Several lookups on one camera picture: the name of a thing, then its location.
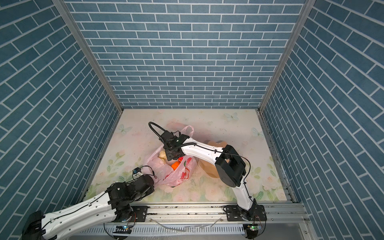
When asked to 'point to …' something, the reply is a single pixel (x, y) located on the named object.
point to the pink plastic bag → (164, 174)
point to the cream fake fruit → (162, 155)
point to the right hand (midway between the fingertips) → (171, 153)
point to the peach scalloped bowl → (209, 167)
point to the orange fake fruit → (175, 165)
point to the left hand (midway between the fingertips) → (156, 188)
